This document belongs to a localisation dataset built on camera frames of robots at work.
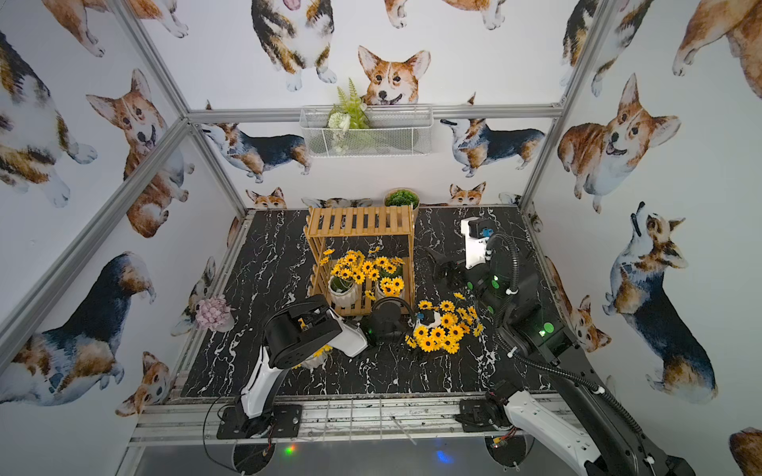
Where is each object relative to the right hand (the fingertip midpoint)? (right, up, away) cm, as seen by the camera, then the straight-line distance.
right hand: (443, 241), depth 62 cm
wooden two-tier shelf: (-22, +5, +18) cm, 29 cm away
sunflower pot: (+1, -21, +11) cm, 24 cm away
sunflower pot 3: (-12, -9, +22) cm, 27 cm away
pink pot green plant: (-8, +15, +47) cm, 50 cm away
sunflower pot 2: (-24, -10, +21) cm, 34 cm away
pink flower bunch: (-61, -20, +20) cm, 67 cm away
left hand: (+5, -26, +20) cm, 33 cm away
